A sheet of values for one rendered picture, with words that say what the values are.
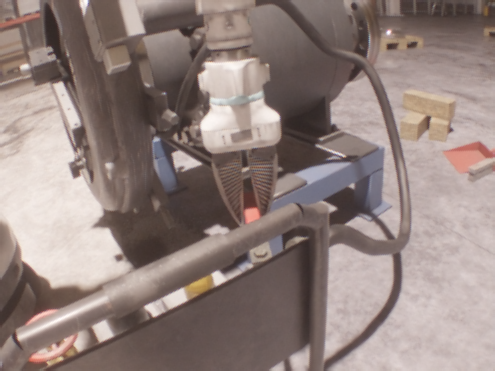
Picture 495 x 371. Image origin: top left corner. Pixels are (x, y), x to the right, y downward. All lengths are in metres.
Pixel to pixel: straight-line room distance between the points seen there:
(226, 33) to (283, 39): 0.64
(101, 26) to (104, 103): 0.18
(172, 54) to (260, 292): 0.75
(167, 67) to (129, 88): 0.28
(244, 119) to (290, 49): 0.65
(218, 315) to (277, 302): 0.09
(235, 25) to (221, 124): 0.12
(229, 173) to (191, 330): 0.23
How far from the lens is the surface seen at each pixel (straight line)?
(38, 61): 1.21
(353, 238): 0.60
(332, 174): 1.17
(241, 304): 0.44
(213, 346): 0.46
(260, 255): 0.48
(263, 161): 0.53
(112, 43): 0.69
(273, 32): 1.08
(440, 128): 2.11
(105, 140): 0.81
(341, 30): 1.26
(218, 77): 0.47
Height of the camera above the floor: 0.77
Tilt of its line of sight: 28 degrees down
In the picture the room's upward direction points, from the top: 7 degrees counter-clockwise
